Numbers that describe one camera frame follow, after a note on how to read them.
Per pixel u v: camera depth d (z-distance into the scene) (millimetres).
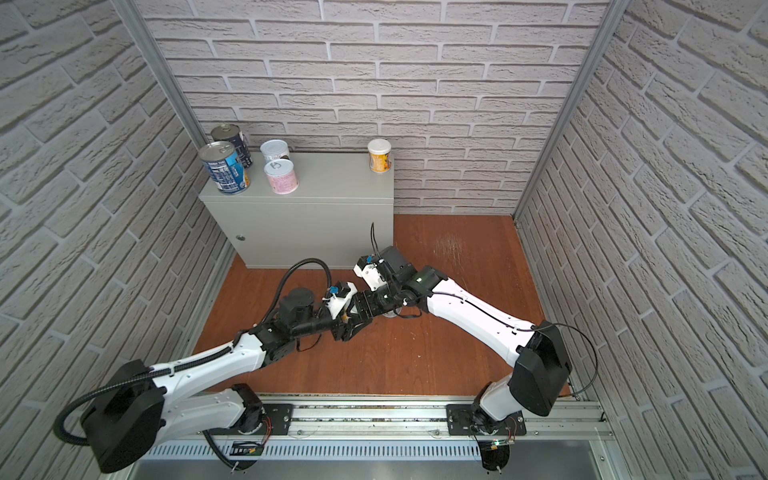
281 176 739
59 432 394
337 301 669
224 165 701
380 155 792
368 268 694
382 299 644
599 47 744
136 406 402
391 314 660
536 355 411
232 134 775
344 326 684
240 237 897
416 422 757
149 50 750
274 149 813
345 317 710
